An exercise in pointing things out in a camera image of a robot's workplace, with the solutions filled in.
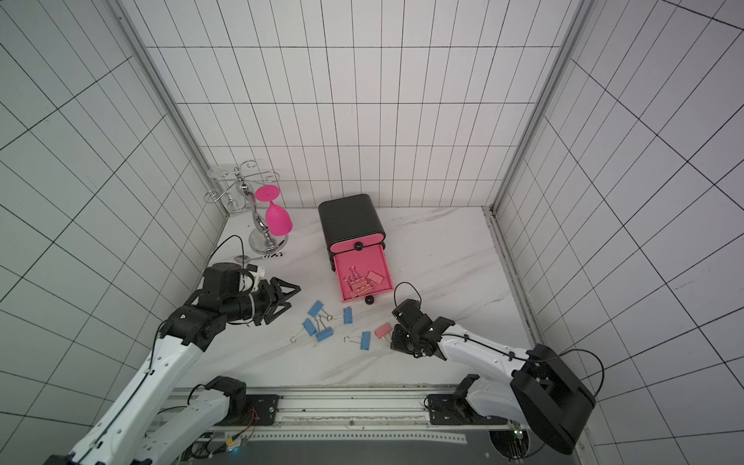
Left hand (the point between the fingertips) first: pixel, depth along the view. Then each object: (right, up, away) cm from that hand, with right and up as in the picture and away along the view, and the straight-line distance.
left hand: (293, 301), depth 72 cm
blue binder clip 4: (0, -12, +16) cm, 20 cm away
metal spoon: (-26, +8, +29) cm, 40 cm away
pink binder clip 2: (+23, -13, +15) cm, 31 cm away
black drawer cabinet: (+12, +22, +23) cm, 34 cm away
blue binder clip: (+12, -9, +18) cm, 23 cm away
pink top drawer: (+15, +14, +18) cm, 27 cm away
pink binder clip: (+17, -1, +18) cm, 24 cm away
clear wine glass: (-29, +31, +27) cm, 50 cm away
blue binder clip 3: (+2, -7, +19) cm, 20 cm away
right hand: (+24, -16, +12) cm, 32 cm away
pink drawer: (+17, +4, +20) cm, 27 cm away
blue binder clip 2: (+18, -15, +13) cm, 26 cm away
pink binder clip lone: (+20, +2, +20) cm, 29 cm away
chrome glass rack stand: (-24, +15, +37) cm, 46 cm away
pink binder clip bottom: (+15, +1, +19) cm, 25 cm away
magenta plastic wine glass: (-11, +21, +21) cm, 32 cm away
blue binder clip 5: (+5, -13, +13) cm, 20 cm away
